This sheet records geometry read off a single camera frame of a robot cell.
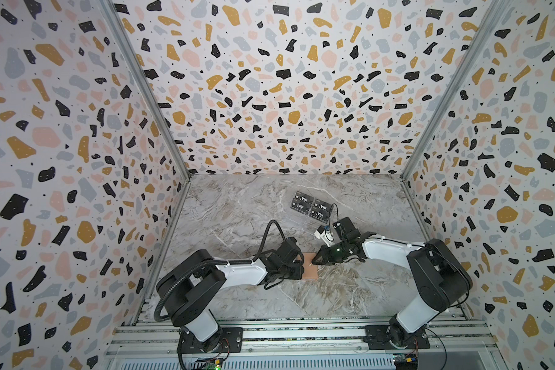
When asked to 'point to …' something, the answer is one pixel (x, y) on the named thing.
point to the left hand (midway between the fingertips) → (309, 270)
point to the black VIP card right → (321, 210)
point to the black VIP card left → (302, 203)
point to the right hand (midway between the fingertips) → (316, 262)
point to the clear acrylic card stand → (314, 207)
